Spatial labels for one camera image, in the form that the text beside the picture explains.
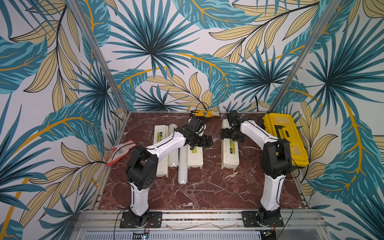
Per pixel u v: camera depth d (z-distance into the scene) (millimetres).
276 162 530
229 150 885
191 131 698
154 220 732
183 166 870
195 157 875
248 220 734
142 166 492
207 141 798
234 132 812
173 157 897
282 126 903
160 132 967
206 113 1182
